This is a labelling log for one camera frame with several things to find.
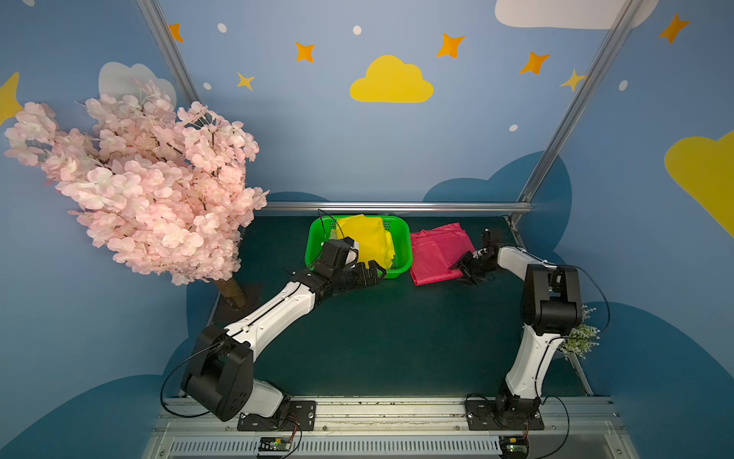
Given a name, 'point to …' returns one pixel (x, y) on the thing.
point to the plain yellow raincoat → (375, 243)
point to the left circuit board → (274, 444)
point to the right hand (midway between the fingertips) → (456, 267)
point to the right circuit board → (514, 447)
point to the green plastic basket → (321, 228)
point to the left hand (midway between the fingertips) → (376, 271)
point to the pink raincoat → (433, 251)
